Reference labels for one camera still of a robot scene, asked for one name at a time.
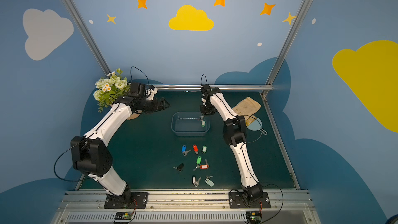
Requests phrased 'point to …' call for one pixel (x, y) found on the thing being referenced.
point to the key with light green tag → (204, 149)
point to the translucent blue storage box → (189, 123)
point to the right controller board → (253, 217)
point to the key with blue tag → (183, 150)
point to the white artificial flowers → (108, 88)
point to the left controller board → (123, 216)
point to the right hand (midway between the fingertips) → (208, 112)
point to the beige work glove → (246, 108)
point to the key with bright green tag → (198, 162)
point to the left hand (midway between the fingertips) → (164, 104)
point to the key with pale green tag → (209, 181)
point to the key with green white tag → (203, 122)
